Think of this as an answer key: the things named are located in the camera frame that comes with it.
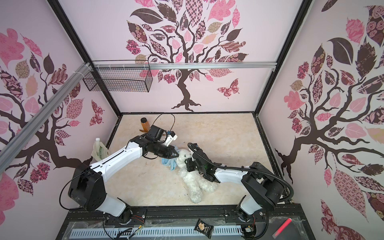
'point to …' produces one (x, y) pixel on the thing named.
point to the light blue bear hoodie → (171, 162)
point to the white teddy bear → (193, 181)
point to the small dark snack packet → (207, 229)
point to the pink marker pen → (286, 223)
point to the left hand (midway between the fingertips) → (177, 157)
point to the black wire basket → (120, 79)
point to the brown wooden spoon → (143, 131)
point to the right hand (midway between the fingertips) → (185, 158)
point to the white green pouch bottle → (100, 150)
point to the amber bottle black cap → (145, 124)
